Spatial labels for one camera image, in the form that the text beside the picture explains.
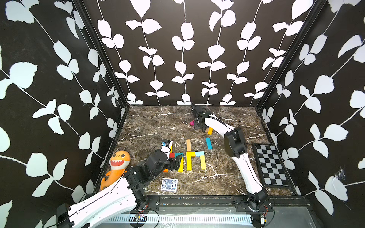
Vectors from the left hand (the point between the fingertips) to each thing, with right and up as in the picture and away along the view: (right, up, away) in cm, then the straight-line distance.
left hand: (176, 152), depth 74 cm
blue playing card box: (-4, -20, +5) cm, 21 cm away
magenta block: (+10, +14, +30) cm, 35 cm away
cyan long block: (+22, 0, +23) cm, 32 cm away
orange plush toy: (-33, -7, +6) cm, 35 cm away
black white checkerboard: (+57, -14, +9) cm, 60 cm away
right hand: (+15, +14, +33) cm, 39 cm away
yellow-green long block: (+16, -10, +14) cm, 23 cm away
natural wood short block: (+7, -1, +21) cm, 22 cm away
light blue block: (+14, -6, +19) cm, 25 cm away
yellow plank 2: (+2, -12, +8) cm, 15 cm away
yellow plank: (+7, -9, +16) cm, 20 cm away
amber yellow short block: (+8, -6, +18) cm, 21 cm away
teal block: (0, -6, +20) cm, 21 cm away
